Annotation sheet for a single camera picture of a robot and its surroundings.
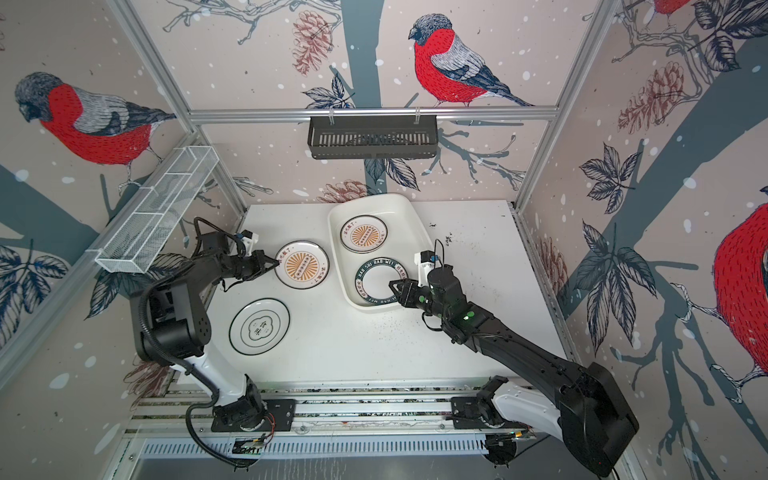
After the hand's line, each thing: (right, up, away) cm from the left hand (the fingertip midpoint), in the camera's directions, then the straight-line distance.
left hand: (274, 261), depth 93 cm
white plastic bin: (+43, +7, +18) cm, 47 cm away
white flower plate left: (-3, -20, -4) cm, 20 cm away
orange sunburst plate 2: (+8, -2, +5) cm, 9 cm away
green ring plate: (+31, -6, +6) cm, 32 cm away
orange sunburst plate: (+27, +8, +18) cm, 33 cm away
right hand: (+37, -6, -15) cm, 40 cm away
